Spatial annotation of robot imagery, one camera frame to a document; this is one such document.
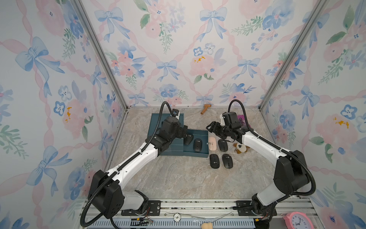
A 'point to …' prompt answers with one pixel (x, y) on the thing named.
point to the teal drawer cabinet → (176, 147)
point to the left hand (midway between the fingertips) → (179, 123)
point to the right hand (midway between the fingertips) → (210, 128)
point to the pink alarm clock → (298, 220)
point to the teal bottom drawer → (188, 149)
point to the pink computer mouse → (212, 143)
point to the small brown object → (240, 148)
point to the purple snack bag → (242, 118)
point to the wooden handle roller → (206, 106)
